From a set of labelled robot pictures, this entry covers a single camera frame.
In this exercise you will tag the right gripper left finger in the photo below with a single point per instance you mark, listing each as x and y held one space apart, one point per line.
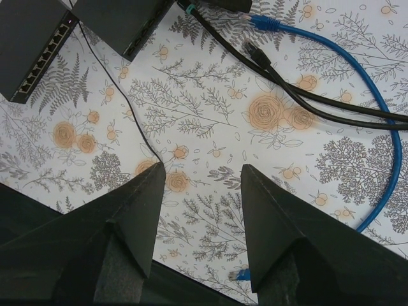
134 208

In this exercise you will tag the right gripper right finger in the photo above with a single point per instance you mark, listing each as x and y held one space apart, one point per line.
299 255

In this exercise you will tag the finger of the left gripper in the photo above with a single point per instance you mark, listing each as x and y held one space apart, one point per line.
235 6

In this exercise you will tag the black ethernet cable teal plug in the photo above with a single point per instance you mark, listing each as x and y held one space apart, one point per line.
263 67

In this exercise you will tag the black network switch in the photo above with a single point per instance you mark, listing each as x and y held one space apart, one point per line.
32 34
125 25

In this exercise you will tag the floral patterned table mat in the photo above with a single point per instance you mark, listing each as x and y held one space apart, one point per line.
206 115

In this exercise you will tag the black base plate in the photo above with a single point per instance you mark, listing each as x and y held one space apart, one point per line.
49 258

